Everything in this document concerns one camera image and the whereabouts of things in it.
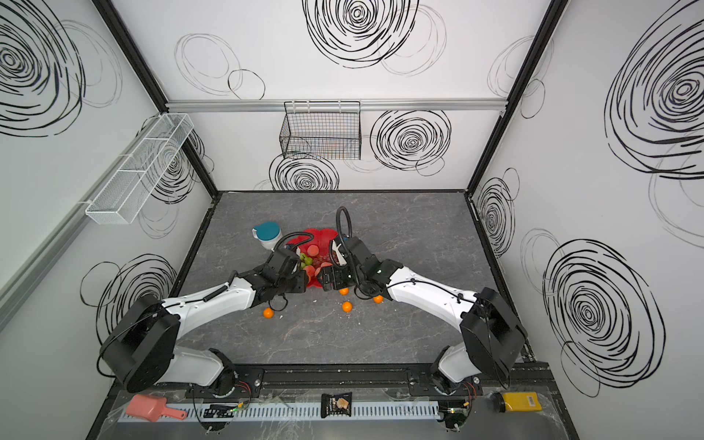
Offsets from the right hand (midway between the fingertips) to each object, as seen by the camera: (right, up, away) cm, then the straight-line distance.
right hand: (324, 277), depth 80 cm
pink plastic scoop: (-42, -30, -11) cm, 53 cm away
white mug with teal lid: (-23, +12, +20) cm, 32 cm away
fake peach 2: (-1, +2, +12) cm, 12 cm away
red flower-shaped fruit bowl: (-3, +9, +21) cm, 24 cm away
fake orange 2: (+7, -11, +7) cm, 14 cm away
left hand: (-7, -2, +9) cm, 12 cm away
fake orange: (+5, -7, +9) cm, 13 cm away
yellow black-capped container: (+50, -29, -12) cm, 59 cm away
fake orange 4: (-18, -12, +5) cm, 22 cm away
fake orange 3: (+14, 0, -21) cm, 25 cm away
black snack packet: (+4, -31, -10) cm, 33 cm away
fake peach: (-6, +6, +18) cm, 20 cm away
